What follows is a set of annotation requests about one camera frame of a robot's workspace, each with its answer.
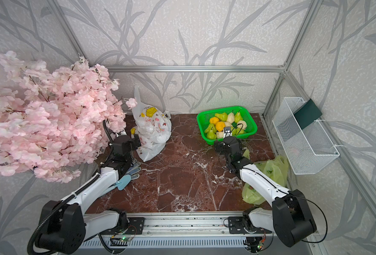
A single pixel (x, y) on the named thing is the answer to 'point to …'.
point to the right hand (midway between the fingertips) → (226, 138)
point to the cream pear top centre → (231, 117)
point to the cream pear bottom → (220, 135)
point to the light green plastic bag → (277, 167)
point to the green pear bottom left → (211, 135)
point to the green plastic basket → (203, 119)
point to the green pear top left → (223, 116)
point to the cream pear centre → (228, 124)
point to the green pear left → (211, 126)
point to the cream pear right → (239, 126)
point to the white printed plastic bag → (153, 127)
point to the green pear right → (241, 131)
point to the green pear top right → (238, 117)
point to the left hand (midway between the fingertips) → (127, 136)
